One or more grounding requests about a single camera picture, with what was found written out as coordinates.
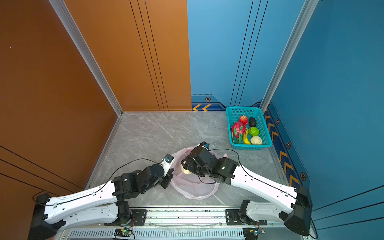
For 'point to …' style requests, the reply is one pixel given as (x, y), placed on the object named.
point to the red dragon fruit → (237, 129)
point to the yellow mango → (245, 138)
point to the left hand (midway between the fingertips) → (174, 169)
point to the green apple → (253, 131)
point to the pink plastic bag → (192, 185)
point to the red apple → (243, 120)
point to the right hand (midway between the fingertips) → (182, 165)
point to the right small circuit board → (250, 233)
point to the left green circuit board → (122, 232)
